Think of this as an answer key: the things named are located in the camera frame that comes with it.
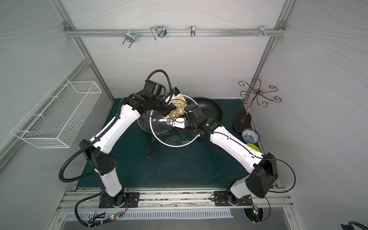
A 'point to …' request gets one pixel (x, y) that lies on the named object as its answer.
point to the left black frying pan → (154, 135)
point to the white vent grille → (108, 216)
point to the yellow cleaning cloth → (180, 104)
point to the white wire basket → (56, 120)
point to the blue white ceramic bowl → (250, 136)
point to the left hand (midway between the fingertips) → (174, 106)
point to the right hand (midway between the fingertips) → (181, 116)
